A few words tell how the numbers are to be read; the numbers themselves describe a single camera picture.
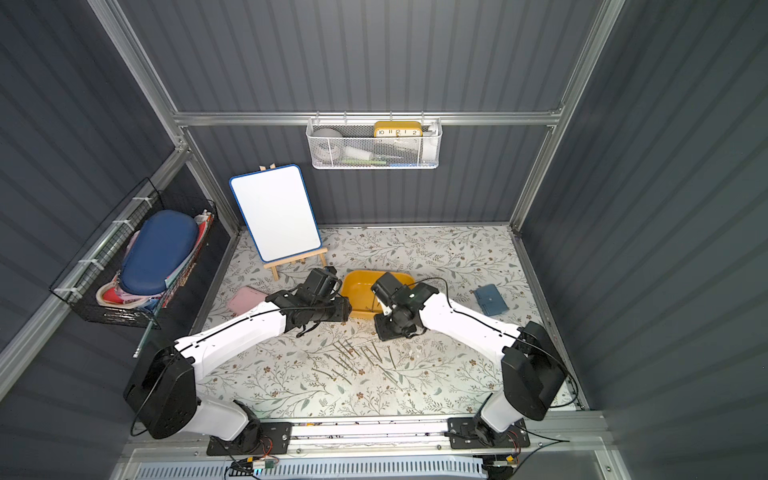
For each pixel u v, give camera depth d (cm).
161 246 66
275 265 101
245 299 99
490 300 97
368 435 75
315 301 65
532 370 42
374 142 89
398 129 87
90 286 62
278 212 90
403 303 60
